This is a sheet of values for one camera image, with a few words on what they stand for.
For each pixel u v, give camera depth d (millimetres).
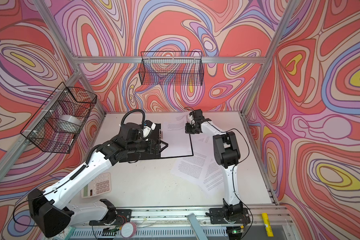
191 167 907
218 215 745
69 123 703
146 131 654
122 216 733
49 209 372
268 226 694
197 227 676
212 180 863
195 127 875
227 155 589
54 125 744
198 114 859
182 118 1138
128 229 661
